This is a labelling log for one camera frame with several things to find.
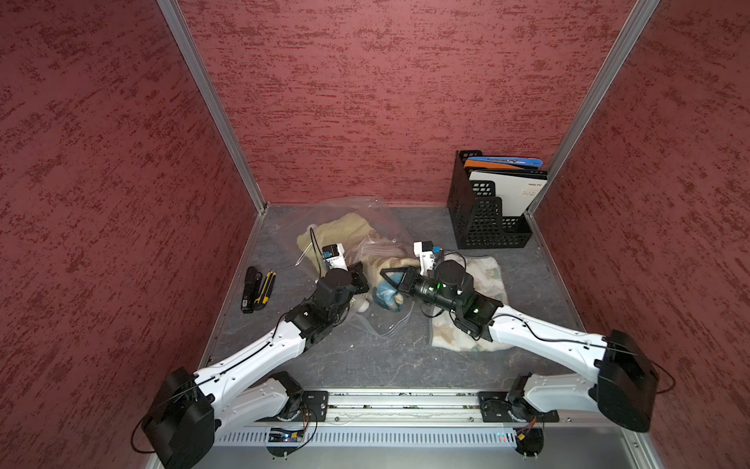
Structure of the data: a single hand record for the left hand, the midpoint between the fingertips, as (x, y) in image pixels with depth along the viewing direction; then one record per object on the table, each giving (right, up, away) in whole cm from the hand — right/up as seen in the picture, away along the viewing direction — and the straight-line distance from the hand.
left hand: (362, 269), depth 80 cm
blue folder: (+54, +34, +15) cm, 66 cm away
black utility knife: (-38, -8, +15) cm, 42 cm away
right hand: (+5, -2, -9) cm, 10 cm away
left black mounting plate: (-12, -36, -5) cm, 38 cm away
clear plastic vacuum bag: (+8, +13, +27) cm, 31 cm away
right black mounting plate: (+36, -35, -6) cm, 51 cm away
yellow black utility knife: (-33, -9, +15) cm, 38 cm away
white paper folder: (+50, +24, +13) cm, 57 cm away
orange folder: (+36, +34, +18) cm, 53 cm away
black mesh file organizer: (+36, +16, +12) cm, 41 cm away
